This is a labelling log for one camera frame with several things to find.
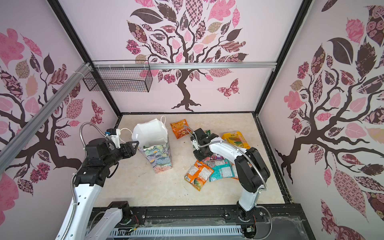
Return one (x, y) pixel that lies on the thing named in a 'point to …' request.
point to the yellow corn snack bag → (237, 139)
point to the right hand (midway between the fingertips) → (200, 153)
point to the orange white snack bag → (198, 174)
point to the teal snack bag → (224, 171)
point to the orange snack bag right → (236, 176)
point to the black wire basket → (121, 76)
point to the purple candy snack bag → (214, 157)
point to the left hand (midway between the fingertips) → (135, 145)
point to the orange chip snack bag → (179, 130)
